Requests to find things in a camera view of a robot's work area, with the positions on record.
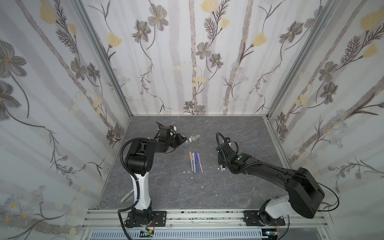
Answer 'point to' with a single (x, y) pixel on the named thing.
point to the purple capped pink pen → (199, 158)
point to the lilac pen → (193, 158)
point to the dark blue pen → (197, 162)
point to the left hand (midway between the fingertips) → (184, 134)
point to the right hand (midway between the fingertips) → (220, 151)
